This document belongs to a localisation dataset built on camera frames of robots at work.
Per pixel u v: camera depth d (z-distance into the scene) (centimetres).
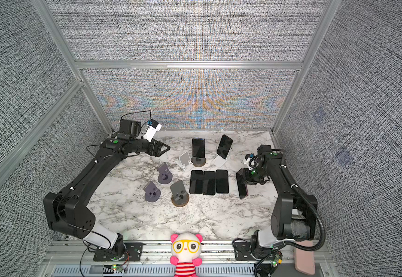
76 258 73
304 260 70
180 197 85
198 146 109
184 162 96
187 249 68
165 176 93
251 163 78
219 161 103
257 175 72
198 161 103
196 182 96
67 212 42
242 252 73
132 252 73
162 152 73
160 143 71
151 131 71
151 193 86
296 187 46
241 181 89
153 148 69
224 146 90
